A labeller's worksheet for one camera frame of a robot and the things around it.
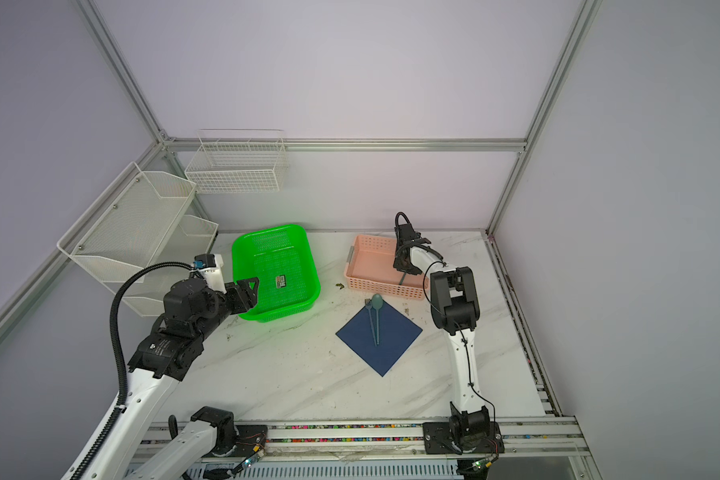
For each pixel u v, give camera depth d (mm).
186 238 1014
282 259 1110
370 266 1108
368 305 983
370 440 749
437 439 733
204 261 600
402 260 837
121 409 424
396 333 938
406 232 913
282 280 1042
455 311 623
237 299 624
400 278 1052
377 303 990
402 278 1061
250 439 742
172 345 484
